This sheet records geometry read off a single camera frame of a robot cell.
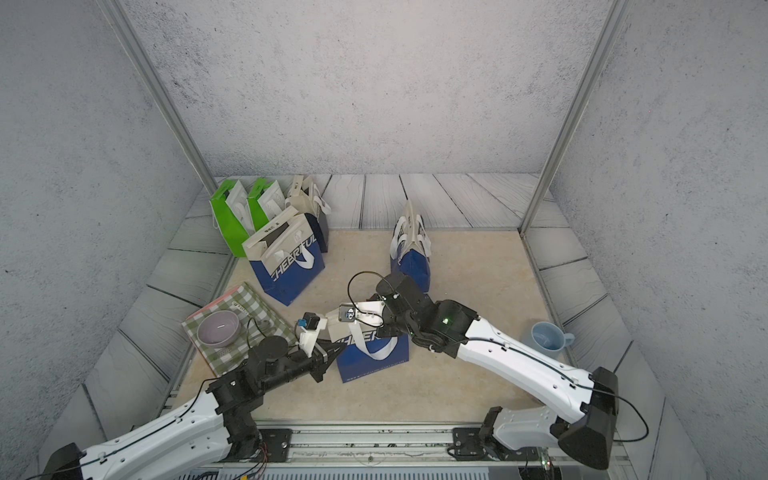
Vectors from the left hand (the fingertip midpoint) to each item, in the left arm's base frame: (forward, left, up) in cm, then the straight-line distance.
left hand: (347, 350), depth 73 cm
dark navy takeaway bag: (+46, +15, +9) cm, 49 cm away
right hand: (+7, -7, +11) cm, 15 cm away
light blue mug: (+6, -55, -8) cm, 56 cm away
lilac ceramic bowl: (+13, +42, -13) cm, 46 cm away
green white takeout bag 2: (+46, +29, +9) cm, 55 cm away
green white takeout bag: (+45, +40, +5) cm, 60 cm away
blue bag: (+30, -17, +3) cm, 35 cm away
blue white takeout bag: (+26, +19, +5) cm, 33 cm away
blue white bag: (-1, -4, 0) cm, 4 cm away
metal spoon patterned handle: (+21, +37, -15) cm, 45 cm away
